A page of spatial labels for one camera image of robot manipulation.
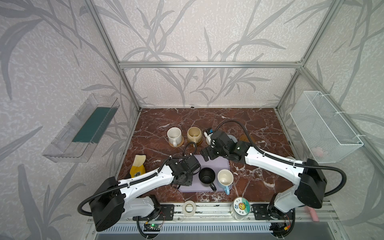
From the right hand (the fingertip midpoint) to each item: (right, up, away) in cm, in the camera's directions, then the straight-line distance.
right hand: (206, 147), depth 80 cm
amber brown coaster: (+27, +3, +22) cm, 34 cm away
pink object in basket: (+55, -1, -8) cm, 55 cm away
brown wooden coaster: (-5, -1, +17) cm, 18 cm away
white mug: (-21, +4, +18) cm, 28 cm away
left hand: (-10, -19, 0) cm, 21 cm away
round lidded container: (+15, -26, -13) cm, 32 cm away
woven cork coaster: (-16, 0, +19) cm, 25 cm away
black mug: (0, -18, +4) cm, 18 cm away
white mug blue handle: (+10, -18, +2) cm, 21 cm away
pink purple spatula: (+52, -30, -8) cm, 61 cm away
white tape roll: (-10, -32, -7) cm, 34 cm away
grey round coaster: (+18, +3, +22) cm, 29 cm away
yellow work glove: (-40, -13, +6) cm, 43 cm away
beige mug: (-8, +6, +18) cm, 21 cm away
